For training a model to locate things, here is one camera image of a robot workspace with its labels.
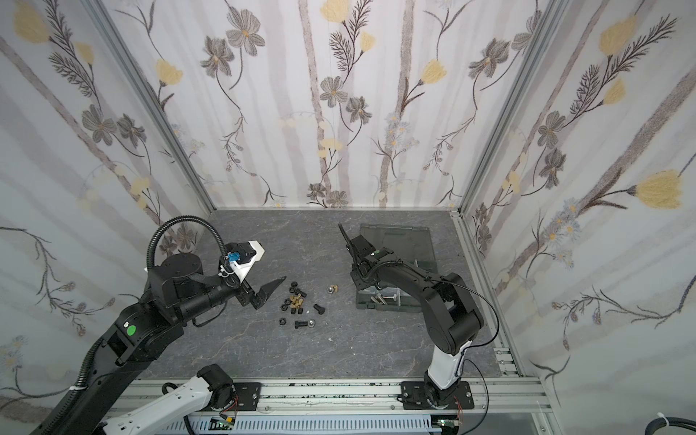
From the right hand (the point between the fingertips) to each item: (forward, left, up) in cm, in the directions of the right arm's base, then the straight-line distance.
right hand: (367, 274), depth 91 cm
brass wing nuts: (-8, +24, -7) cm, 27 cm away
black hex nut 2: (-10, +28, -8) cm, 31 cm away
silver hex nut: (-15, +18, -7) cm, 25 cm away
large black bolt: (-16, +22, -6) cm, 28 cm away
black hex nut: (-15, +28, -7) cm, 32 cm away
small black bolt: (-11, +15, -7) cm, 20 cm away
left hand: (-13, +23, +30) cm, 40 cm away
